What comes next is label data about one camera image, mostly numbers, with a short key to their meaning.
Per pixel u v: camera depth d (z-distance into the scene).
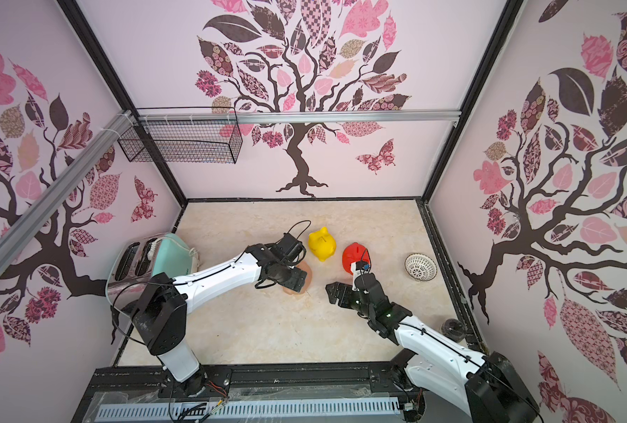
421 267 0.96
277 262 0.62
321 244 0.95
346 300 0.73
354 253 0.90
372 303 0.63
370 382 0.74
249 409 0.70
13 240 0.53
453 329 0.73
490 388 0.40
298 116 0.94
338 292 0.74
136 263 0.79
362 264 0.76
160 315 0.44
